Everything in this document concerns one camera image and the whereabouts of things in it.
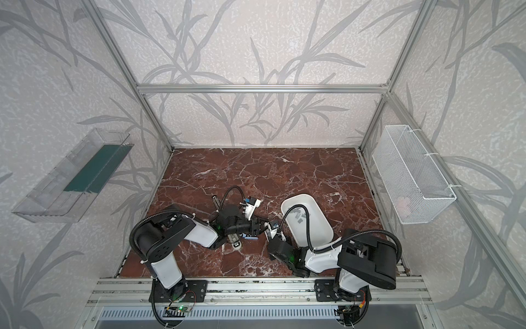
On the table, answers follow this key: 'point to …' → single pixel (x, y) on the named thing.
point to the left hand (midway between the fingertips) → (272, 219)
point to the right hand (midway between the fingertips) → (269, 232)
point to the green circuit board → (183, 308)
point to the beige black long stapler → (233, 238)
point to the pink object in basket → (403, 205)
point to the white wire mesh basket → (416, 190)
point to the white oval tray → (321, 231)
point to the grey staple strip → (298, 214)
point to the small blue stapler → (245, 236)
